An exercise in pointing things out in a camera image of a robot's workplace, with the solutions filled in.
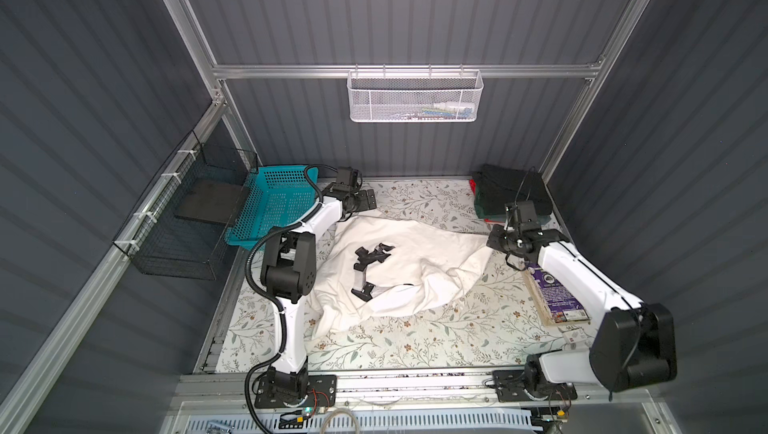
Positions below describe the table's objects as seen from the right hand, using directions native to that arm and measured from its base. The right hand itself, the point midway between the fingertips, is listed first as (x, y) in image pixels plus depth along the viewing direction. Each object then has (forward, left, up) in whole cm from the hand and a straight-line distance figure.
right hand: (498, 238), depth 88 cm
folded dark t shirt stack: (+26, -6, -5) cm, 27 cm away
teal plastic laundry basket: (+27, +78, -11) cm, 83 cm away
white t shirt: (-1, +20, -11) cm, 23 cm away
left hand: (+17, +43, -2) cm, 46 cm away
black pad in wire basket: (+1, +79, +17) cm, 81 cm away
